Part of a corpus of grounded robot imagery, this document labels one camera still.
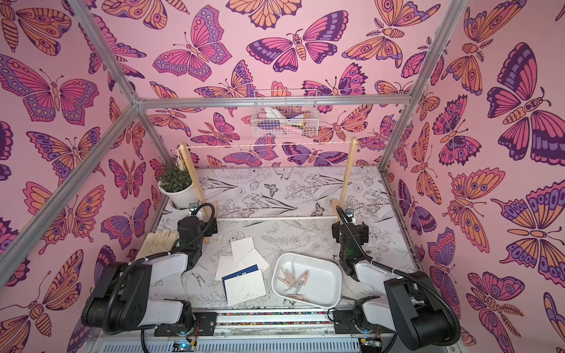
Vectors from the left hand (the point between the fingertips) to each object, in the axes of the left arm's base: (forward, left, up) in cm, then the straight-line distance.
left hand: (203, 214), depth 92 cm
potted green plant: (+11, +12, +7) cm, 18 cm away
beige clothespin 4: (-23, -37, -8) cm, 44 cm away
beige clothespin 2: (-31, -40, -5) cm, 51 cm away
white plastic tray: (-24, -45, -9) cm, 52 cm away
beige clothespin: (-24, -35, -7) cm, 43 cm away
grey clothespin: (-26, -40, -8) cm, 48 cm away
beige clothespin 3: (-23, -42, -8) cm, 48 cm away
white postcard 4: (-17, -10, -10) cm, 22 cm away
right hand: (-4, -63, 0) cm, 63 cm away
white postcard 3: (-15, -21, -9) cm, 28 cm away
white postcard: (-10, -16, -10) cm, 21 cm away
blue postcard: (-20, -21, -8) cm, 30 cm away
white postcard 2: (-27, -20, -9) cm, 34 cm away
